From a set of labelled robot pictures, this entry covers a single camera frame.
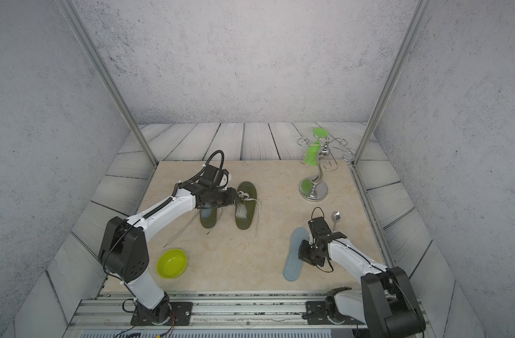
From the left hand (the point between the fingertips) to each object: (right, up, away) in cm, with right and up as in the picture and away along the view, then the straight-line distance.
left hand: (241, 200), depth 87 cm
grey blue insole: (+21, -26, -4) cm, 33 cm away
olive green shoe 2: (+1, -3, +9) cm, 10 cm away
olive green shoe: (-16, -8, +8) cm, 19 cm away
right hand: (+25, -22, -2) cm, 33 cm away
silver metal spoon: (+42, -9, +9) cm, 44 cm away
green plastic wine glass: (+32, +22, +12) cm, 41 cm away
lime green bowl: (-26, -24, -6) cm, 36 cm away
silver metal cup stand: (+35, +4, +20) cm, 41 cm away
